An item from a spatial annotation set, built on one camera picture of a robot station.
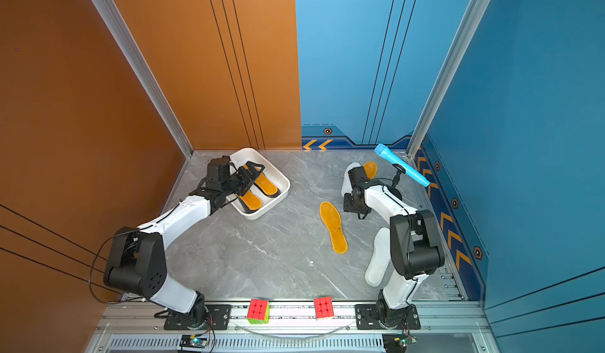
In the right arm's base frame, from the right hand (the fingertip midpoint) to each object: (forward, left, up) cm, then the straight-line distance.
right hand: (352, 206), depth 95 cm
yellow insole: (+11, +37, 0) cm, 39 cm away
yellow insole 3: (-5, +8, -3) cm, 10 cm away
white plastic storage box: (+18, +33, -1) cm, 38 cm away
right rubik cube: (-36, +13, 0) cm, 38 cm away
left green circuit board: (-44, +52, -5) cm, 69 cm away
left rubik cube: (-37, +32, 0) cm, 49 cm away
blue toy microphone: (+7, -17, +17) cm, 25 cm away
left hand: (+7, +35, +15) cm, 39 cm away
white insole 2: (-24, -7, -5) cm, 25 cm away
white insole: (+14, 0, -5) cm, 15 cm away
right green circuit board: (-44, -9, -5) cm, 46 cm away
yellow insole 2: (+3, +42, -1) cm, 42 cm away
